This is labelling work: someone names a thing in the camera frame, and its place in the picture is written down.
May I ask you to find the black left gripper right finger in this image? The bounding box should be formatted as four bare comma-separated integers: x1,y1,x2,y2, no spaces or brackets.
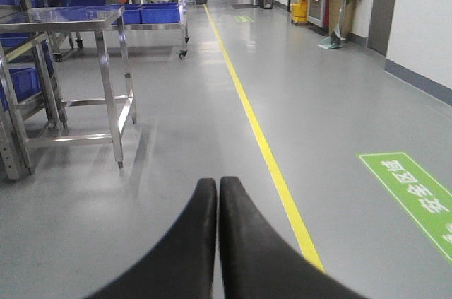
218,175,369,299

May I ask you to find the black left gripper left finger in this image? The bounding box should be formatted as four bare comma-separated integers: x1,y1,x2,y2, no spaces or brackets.
83,177,218,299

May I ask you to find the pale green dustpan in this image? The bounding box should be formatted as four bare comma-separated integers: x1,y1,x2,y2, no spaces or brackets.
316,0,350,51

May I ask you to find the steel rack on castors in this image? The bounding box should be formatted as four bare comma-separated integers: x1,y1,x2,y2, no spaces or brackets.
37,0,194,61

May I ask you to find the yellow mop bucket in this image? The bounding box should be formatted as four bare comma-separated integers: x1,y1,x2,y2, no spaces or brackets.
290,0,311,26

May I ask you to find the bare steel table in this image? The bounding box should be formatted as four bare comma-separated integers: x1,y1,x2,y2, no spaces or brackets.
0,5,139,170

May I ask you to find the white glass-door cabinet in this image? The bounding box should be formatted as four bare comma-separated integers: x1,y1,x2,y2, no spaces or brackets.
307,0,331,28

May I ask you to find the grey door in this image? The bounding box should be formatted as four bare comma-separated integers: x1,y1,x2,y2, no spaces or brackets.
367,0,403,57

